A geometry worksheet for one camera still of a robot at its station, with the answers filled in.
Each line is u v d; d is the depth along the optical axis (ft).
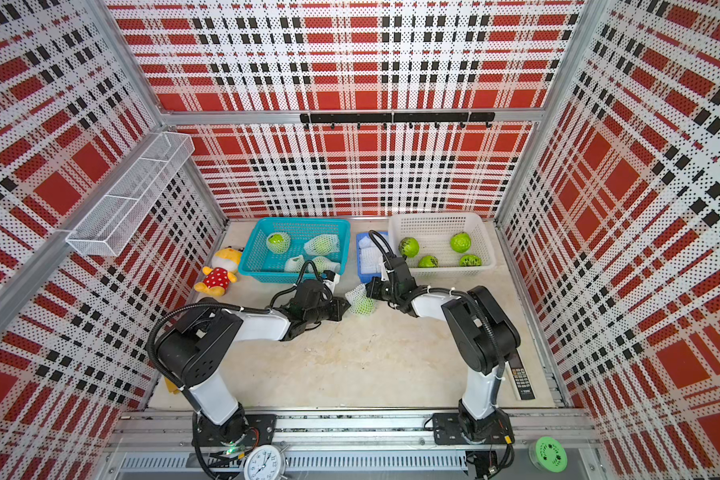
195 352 1.55
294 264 3.23
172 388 2.57
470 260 3.27
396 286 2.48
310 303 2.46
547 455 2.18
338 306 2.70
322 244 3.47
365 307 2.97
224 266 3.29
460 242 3.43
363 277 3.29
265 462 2.19
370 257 3.33
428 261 3.26
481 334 1.63
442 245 3.69
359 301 2.97
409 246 3.42
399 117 2.91
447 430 2.40
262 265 3.48
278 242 3.49
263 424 2.46
